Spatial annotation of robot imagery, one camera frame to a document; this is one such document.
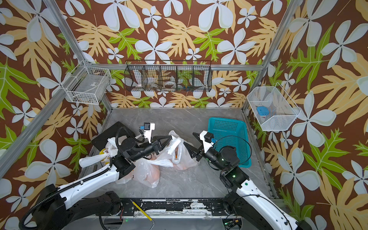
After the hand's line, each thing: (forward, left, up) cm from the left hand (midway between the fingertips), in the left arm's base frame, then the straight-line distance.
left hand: (171, 136), depth 67 cm
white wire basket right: (+22, -60, -4) cm, 64 cm away
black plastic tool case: (+11, +48, -23) cm, 54 cm away
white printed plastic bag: (0, +34, -14) cm, 36 cm away
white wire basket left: (+35, +53, +4) cm, 64 cm away
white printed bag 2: (-8, -5, -6) cm, 11 cm away
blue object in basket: (+22, -53, -5) cm, 57 cm away
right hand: (-2, -8, +2) cm, 9 cm away
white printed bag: (-11, +13, -17) cm, 24 cm away
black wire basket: (+50, +5, 0) cm, 50 cm away
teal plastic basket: (+23, -43, -30) cm, 57 cm away
